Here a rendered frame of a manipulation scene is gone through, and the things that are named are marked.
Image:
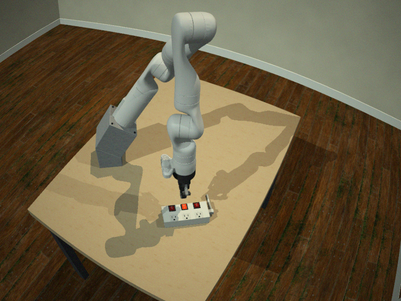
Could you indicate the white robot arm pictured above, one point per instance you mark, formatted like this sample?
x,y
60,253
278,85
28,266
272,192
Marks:
x,y
198,28

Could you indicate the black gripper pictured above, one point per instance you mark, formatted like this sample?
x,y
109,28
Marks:
x,y
184,182

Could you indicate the white power strip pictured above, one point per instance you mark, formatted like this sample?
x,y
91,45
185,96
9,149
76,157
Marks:
x,y
187,214

